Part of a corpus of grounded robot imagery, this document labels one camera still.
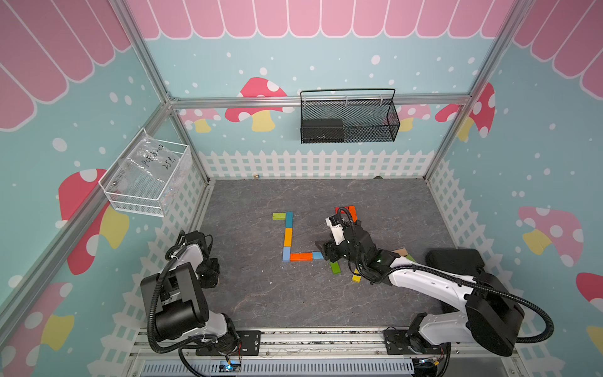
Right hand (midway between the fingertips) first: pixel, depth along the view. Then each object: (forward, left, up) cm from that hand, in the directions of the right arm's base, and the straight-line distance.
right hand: (322, 239), depth 82 cm
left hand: (-8, +39, -14) cm, 43 cm away
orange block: (+22, -15, -14) cm, 30 cm away
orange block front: (0, +8, -14) cm, 16 cm away
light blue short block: (+2, +14, -14) cm, 20 cm away
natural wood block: (+3, -33, -15) cm, 37 cm away
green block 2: (-4, -5, -14) cm, 16 cm away
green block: (+20, +18, -14) cm, 31 cm away
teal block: (+19, +14, -15) cm, 28 cm away
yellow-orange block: (+11, +14, -14) cm, 22 cm away
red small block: (+25, -8, -16) cm, 30 cm away
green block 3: (0, -36, -15) cm, 39 cm away
